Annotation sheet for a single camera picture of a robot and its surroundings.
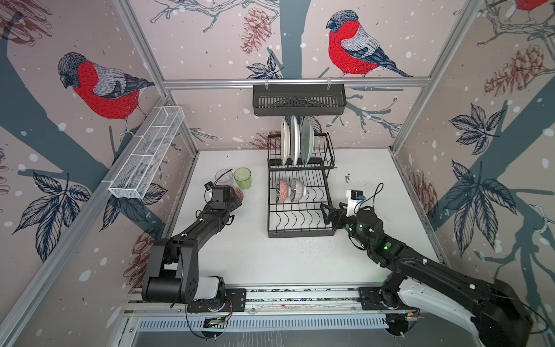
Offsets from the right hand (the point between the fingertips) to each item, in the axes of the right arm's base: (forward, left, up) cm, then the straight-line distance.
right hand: (328, 206), depth 79 cm
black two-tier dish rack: (+14, +11, -5) cm, 19 cm away
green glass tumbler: (+22, +38, -10) cm, 45 cm away
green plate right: (+16, +8, +19) cm, 26 cm away
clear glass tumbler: (+20, +46, -10) cm, 52 cm away
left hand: (+6, +43, -7) cm, 44 cm away
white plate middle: (+15, +13, +20) cm, 28 cm away
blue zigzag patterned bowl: (+13, +39, -12) cm, 43 cm away
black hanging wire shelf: (+54, +11, +12) cm, 57 cm away
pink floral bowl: (+11, +17, -7) cm, 22 cm away
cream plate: (+17, +16, +18) cm, 29 cm away
